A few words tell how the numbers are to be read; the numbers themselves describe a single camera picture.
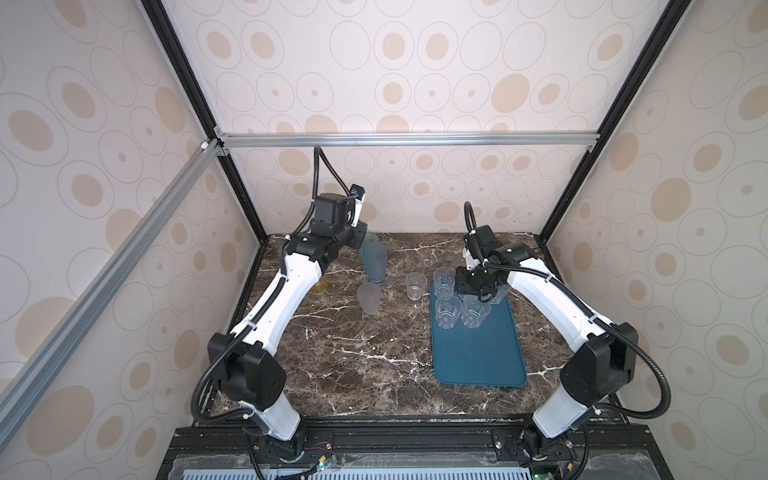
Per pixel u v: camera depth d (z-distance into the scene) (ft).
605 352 1.42
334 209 1.92
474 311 3.18
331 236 1.95
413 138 3.00
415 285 3.40
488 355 2.89
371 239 3.51
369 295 3.29
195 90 2.61
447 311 3.18
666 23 2.27
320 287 3.35
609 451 2.40
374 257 3.43
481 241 2.13
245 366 1.39
